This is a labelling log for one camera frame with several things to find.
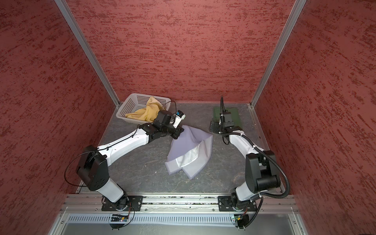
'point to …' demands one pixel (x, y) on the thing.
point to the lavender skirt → (190, 152)
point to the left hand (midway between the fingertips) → (181, 131)
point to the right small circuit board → (242, 220)
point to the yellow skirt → (149, 114)
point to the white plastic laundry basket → (141, 108)
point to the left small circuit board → (119, 218)
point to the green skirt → (234, 111)
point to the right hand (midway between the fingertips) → (216, 128)
